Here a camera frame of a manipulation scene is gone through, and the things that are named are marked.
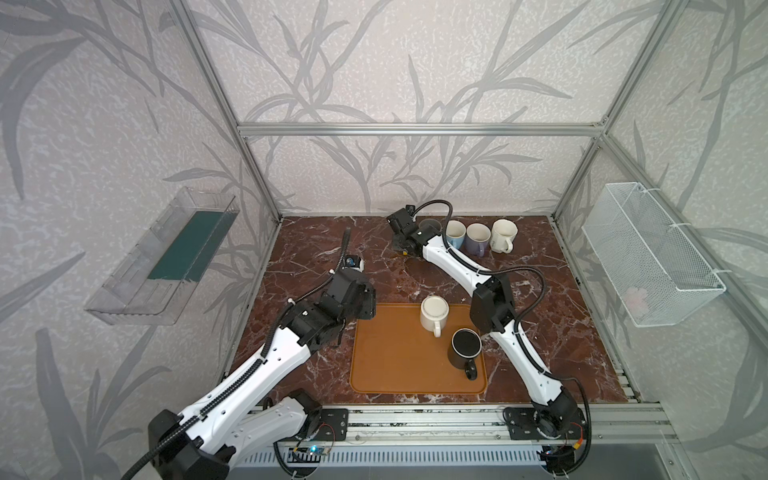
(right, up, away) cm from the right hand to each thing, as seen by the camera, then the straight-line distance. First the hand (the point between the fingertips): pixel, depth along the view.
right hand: (402, 230), depth 103 cm
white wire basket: (+54, -11, -41) cm, 69 cm away
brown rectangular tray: (-3, -36, -18) cm, 41 cm away
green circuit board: (-21, -54, -32) cm, 66 cm away
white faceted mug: (+35, -2, -1) cm, 35 cm away
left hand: (-8, -15, -27) cm, 32 cm away
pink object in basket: (+58, -19, -30) cm, 68 cm away
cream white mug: (+9, -24, -16) cm, 31 cm away
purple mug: (+28, -2, +8) cm, 29 cm away
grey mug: (+10, +3, +1) cm, 11 cm away
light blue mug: (+19, -1, +3) cm, 19 cm away
